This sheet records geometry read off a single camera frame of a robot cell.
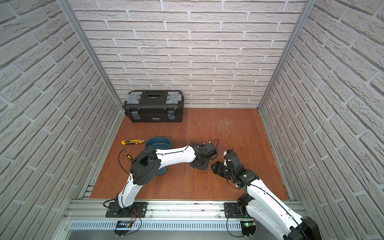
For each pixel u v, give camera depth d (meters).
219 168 0.71
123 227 0.71
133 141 0.98
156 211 0.76
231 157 0.62
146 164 0.56
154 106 0.98
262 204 0.48
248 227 0.71
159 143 0.97
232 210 0.74
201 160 0.67
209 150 0.72
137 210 0.73
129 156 0.92
